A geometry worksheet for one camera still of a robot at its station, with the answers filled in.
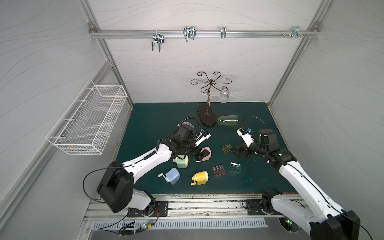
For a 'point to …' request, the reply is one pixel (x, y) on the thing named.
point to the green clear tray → (235, 167)
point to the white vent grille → (220, 222)
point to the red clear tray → (219, 170)
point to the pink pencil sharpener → (208, 157)
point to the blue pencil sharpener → (173, 176)
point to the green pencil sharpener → (182, 161)
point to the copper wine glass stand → (206, 112)
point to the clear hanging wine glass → (224, 94)
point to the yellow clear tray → (227, 148)
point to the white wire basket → (86, 126)
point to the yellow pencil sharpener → (200, 178)
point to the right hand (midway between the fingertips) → (237, 142)
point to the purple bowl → (188, 125)
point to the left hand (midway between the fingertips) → (204, 146)
